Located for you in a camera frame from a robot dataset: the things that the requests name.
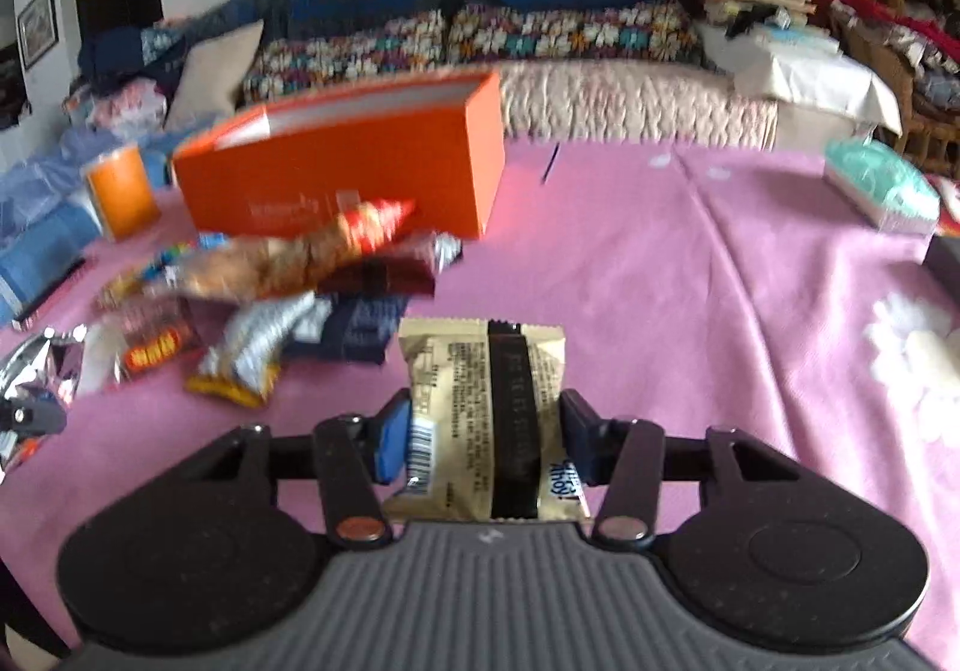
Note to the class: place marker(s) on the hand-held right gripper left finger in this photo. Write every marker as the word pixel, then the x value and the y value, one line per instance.
pixel 390 438

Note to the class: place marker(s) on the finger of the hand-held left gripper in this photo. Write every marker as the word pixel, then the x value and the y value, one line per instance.
pixel 37 416

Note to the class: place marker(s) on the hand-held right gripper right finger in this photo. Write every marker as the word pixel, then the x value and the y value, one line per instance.
pixel 577 438

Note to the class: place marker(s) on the silver foil snack packet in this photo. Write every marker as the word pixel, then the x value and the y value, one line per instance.
pixel 45 367

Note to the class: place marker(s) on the gold snack packet black band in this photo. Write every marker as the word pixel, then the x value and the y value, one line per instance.
pixel 465 386

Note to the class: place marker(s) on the orange cardboard box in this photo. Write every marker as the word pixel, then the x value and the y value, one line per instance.
pixel 337 168

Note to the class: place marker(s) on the red snack packet yellow print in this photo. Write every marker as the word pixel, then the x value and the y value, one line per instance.
pixel 154 345

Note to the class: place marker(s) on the dark brown snack packet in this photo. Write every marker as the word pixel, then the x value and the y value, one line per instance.
pixel 375 279

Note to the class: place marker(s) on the pink tablecloth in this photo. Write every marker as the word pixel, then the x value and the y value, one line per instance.
pixel 675 311

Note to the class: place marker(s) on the white and orange snack packet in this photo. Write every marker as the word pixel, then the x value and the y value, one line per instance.
pixel 247 348

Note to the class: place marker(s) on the long orange-brown snack packet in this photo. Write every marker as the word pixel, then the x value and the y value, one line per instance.
pixel 300 258

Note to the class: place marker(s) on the blue striped blanket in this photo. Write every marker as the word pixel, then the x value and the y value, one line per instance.
pixel 37 213

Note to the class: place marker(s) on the orange and white canister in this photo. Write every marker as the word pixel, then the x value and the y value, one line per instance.
pixel 124 191

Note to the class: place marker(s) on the thin black stick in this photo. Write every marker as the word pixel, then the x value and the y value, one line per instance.
pixel 551 164

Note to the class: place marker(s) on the pink and white plastic bag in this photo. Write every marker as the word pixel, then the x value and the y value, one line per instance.
pixel 120 108

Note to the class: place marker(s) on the dark framed picture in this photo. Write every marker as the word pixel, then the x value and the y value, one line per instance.
pixel 11 86

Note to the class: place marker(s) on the beige quilted cover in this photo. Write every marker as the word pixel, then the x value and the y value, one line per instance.
pixel 637 104

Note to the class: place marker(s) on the pile of dark blue clothes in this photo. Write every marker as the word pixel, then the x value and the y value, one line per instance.
pixel 127 52

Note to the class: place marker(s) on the beige pillow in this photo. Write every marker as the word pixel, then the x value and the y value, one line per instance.
pixel 214 78

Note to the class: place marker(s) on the floral cushion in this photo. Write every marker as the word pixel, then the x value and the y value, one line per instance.
pixel 570 33
pixel 345 59

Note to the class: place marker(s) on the teal tissue pack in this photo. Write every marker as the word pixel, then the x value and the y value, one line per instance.
pixel 881 187

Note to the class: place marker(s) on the red cloth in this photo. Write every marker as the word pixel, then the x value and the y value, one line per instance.
pixel 877 7

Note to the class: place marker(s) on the framed wall picture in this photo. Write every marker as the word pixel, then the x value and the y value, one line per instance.
pixel 37 26

